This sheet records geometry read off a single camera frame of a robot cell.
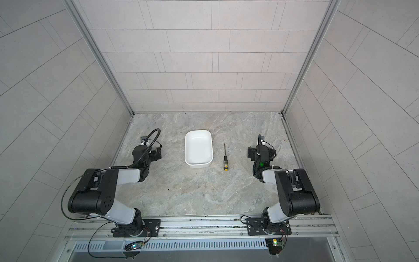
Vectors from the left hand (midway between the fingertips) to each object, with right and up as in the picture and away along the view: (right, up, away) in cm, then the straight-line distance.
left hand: (153, 145), depth 95 cm
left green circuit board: (+5, -37, -30) cm, 48 cm away
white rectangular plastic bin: (+26, -2, +4) cm, 27 cm away
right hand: (+63, 0, 0) cm, 63 cm away
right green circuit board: (+62, -39, -27) cm, 78 cm away
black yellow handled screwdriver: (+43, -9, -4) cm, 44 cm away
